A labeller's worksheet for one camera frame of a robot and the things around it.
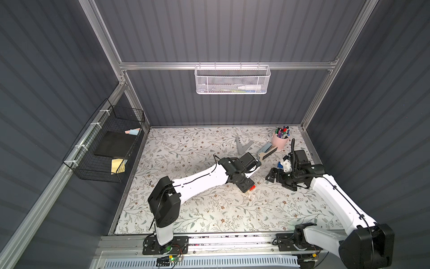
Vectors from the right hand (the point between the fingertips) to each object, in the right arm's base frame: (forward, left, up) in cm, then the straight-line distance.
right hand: (274, 181), depth 80 cm
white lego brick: (+3, -4, +10) cm, 11 cm away
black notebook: (+10, +74, +17) cm, 77 cm away
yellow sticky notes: (0, +71, +16) cm, 72 cm away
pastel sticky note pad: (+18, +69, +16) cm, 73 cm away
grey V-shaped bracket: (+28, +14, -11) cm, 33 cm away
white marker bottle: (+46, +10, +22) cm, 52 cm away
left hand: (-2, +13, +1) cm, 14 cm away
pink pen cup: (+30, -10, -1) cm, 31 cm away
